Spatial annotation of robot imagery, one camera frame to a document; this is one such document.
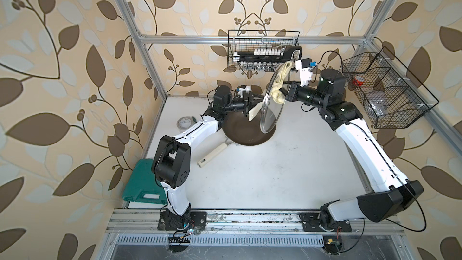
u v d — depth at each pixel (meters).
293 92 0.58
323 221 0.66
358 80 0.86
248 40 0.91
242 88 0.79
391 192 0.39
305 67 0.58
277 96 0.67
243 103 0.70
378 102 0.74
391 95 0.73
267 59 0.84
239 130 1.02
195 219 0.75
